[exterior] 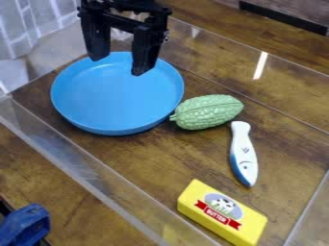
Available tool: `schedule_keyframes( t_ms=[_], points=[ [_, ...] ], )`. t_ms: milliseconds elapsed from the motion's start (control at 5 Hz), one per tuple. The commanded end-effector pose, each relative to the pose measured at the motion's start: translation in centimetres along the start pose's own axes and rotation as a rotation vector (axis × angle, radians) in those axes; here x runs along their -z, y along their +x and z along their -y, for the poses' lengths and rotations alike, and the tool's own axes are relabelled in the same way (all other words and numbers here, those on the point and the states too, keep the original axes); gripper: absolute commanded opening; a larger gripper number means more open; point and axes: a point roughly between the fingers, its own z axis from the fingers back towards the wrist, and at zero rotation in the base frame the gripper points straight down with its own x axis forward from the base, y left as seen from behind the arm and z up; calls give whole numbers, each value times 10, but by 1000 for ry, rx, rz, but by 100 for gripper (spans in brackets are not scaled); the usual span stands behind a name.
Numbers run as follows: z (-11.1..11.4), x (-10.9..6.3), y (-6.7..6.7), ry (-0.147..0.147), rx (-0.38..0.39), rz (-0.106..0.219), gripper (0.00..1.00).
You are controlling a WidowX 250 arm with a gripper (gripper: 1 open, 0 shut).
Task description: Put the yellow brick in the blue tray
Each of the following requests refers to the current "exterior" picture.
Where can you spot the yellow butter brick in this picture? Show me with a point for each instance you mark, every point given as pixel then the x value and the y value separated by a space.
pixel 221 214

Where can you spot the blue round tray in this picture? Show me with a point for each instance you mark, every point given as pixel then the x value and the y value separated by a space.
pixel 106 101

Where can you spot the white patterned curtain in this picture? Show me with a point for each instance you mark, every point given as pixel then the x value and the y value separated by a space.
pixel 29 19

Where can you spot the white blue toy fish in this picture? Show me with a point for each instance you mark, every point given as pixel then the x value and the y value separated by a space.
pixel 242 154

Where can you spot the green bitter gourd toy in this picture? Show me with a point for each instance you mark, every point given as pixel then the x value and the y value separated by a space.
pixel 206 111

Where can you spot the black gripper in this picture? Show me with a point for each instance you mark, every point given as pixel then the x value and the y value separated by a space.
pixel 140 16

